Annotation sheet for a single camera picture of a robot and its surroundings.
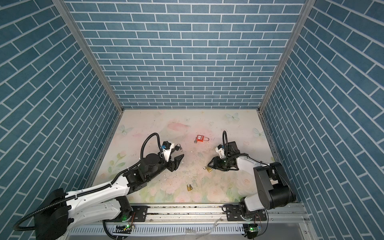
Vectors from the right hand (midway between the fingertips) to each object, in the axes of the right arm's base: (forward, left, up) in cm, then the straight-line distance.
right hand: (210, 164), depth 89 cm
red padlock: (+18, +7, 0) cm, 20 cm away
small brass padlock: (-14, +12, -2) cm, 18 cm away
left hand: (-2, +17, +15) cm, 23 cm away
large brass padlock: (-3, +1, -1) cm, 3 cm away
